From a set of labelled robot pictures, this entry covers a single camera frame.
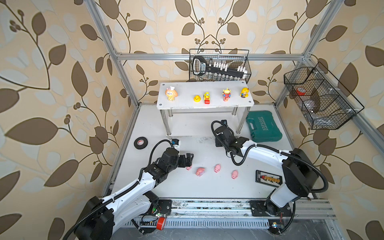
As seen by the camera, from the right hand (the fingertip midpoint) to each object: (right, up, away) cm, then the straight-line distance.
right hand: (219, 137), depth 90 cm
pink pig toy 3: (+8, -21, -6) cm, 23 cm away
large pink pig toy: (-12, -18, -8) cm, 23 cm away
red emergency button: (-30, -36, -23) cm, 52 cm away
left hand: (-21, -8, -7) cm, 23 cm away
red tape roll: (+43, +26, -9) cm, 51 cm away
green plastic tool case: (+31, +6, +11) cm, 34 cm away
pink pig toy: (-19, -18, -3) cm, 26 cm away
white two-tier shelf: (-4, +23, -13) cm, 26 cm away
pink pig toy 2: (-2, -18, -4) cm, 18 cm away
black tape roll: (-52, -5, +9) cm, 53 cm away
